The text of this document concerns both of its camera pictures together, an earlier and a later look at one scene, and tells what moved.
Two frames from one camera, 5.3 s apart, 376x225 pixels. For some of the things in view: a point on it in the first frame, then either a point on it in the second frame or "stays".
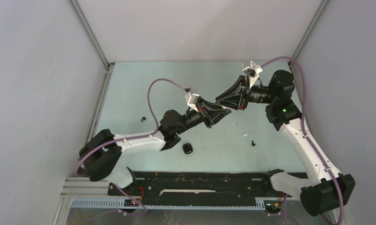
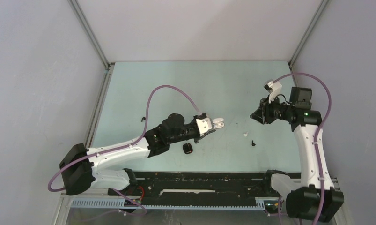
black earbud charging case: (188, 148) stays
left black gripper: (212, 116) → (195, 140)
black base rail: (197, 188) stays
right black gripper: (239, 99) → (262, 114)
